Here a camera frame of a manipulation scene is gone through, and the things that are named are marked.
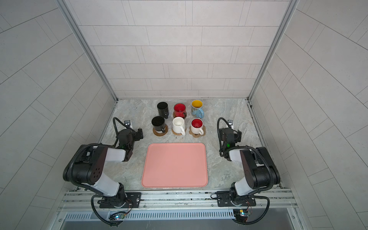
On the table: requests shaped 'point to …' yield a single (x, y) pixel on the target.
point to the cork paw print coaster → (197, 135)
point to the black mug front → (158, 122)
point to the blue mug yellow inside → (197, 109)
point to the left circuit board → (117, 215)
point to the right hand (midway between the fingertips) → (229, 128)
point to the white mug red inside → (196, 126)
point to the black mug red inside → (179, 110)
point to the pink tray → (175, 165)
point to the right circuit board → (240, 213)
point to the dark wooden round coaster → (160, 132)
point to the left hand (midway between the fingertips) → (136, 125)
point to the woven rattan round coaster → (178, 134)
